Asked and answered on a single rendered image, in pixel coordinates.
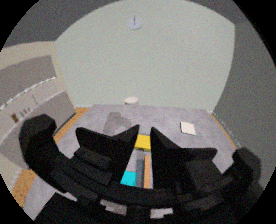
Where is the yellow flat block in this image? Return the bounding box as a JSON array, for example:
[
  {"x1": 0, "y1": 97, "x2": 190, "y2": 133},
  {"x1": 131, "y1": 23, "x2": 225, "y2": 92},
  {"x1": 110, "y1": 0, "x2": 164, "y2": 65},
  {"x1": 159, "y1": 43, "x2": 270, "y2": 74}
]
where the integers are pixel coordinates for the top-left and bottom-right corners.
[{"x1": 134, "y1": 135, "x2": 151, "y2": 152}]

